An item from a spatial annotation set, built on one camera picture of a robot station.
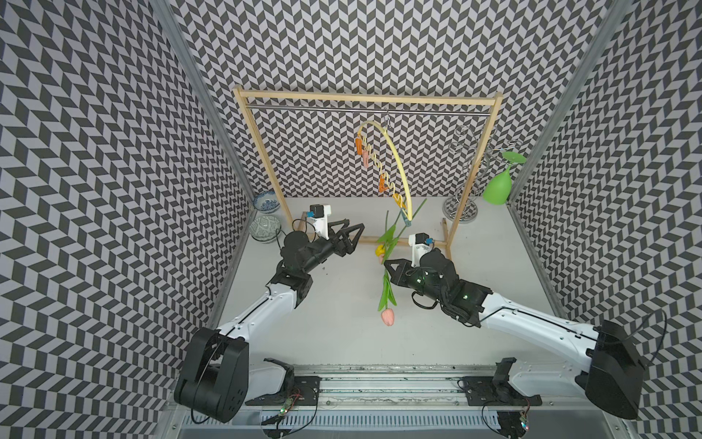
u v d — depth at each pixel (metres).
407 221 0.71
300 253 0.61
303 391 0.72
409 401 0.72
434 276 0.56
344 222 0.77
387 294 0.72
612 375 0.39
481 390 0.74
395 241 0.79
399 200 0.67
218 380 0.40
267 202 1.17
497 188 0.88
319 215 0.67
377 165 0.75
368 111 0.64
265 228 1.06
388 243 0.80
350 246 0.69
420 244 0.68
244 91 0.62
